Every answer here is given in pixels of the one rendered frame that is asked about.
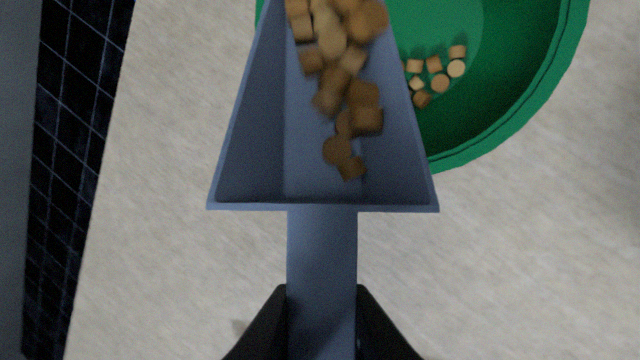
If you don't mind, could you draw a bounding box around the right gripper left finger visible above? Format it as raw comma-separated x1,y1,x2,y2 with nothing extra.
221,284,287,360

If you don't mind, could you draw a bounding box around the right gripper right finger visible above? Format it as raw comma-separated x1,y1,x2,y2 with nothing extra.
356,284,425,360

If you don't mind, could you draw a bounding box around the light blue scoop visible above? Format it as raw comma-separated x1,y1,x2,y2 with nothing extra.
206,0,440,360

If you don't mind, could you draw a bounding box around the green bowl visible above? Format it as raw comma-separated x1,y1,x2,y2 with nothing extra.
386,0,591,174

